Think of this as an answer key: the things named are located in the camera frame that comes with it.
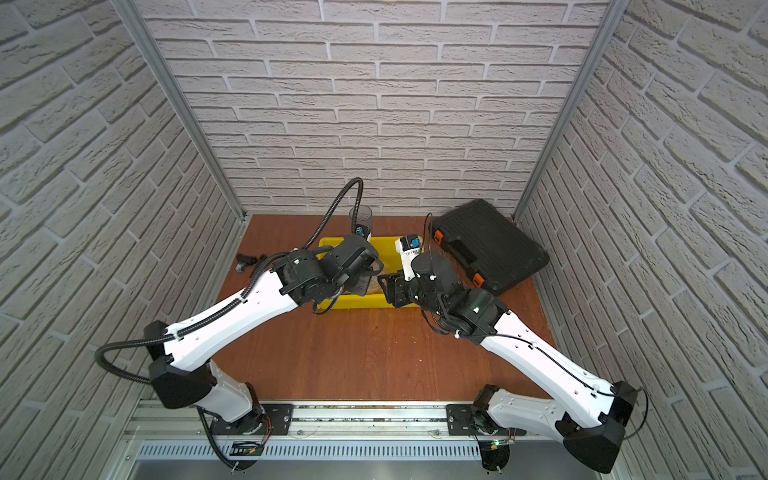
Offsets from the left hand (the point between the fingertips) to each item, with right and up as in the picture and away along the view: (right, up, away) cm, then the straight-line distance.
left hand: (366, 267), depth 71 cm
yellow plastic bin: (+3, -6, -8) cm, 10 cm away
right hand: (+6, -1, -4) cm, 7 cm away
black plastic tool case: (+40, +6, +31) cm, 51 cm away
